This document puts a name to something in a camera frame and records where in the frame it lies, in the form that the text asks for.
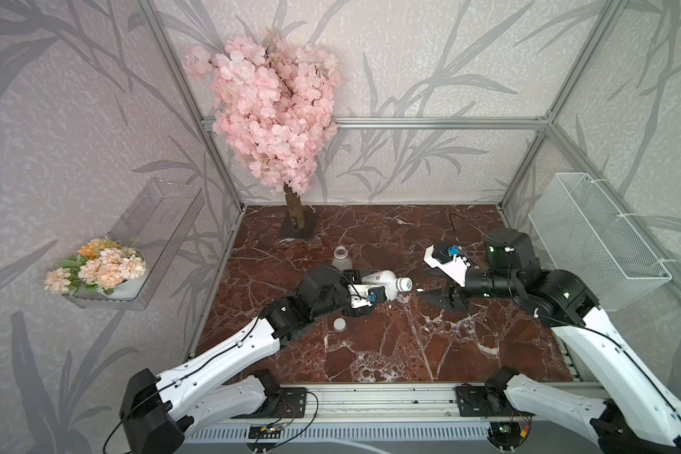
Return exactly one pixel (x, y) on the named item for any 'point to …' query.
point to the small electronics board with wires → (264, 432)
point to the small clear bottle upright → (341, 259)
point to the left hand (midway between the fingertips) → (375, 282)
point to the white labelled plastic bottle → (389, 280)
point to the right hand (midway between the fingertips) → (422, 279)
